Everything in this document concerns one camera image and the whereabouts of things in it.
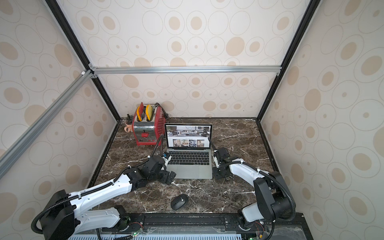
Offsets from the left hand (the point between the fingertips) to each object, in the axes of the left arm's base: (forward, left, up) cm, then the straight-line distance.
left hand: (172, 171), depth 82 cm
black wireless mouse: (-14, -5, -8) cm, 16 cm away
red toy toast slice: (+35, +23, +11) cm, 43 cm away
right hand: (+2, -26, -8) cm, 28 cm away
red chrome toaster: (+24, +17, +3) cm, 30 cm away
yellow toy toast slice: (+36, +17, +10) cm, 41 cm away
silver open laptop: (+21, -8, -6) cm, 23 cm away
